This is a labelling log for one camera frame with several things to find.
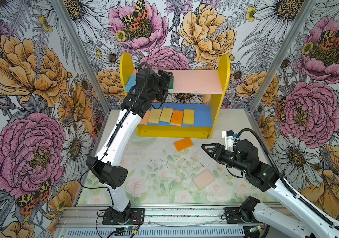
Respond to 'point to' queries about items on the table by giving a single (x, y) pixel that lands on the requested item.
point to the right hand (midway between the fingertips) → (203, 153)
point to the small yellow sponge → (189, 116)
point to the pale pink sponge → (203, 179)
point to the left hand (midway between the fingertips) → (172, 85)
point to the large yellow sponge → (166, 115)
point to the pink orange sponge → (144, 120)
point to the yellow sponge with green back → (154, 116)
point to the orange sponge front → (177, 117)
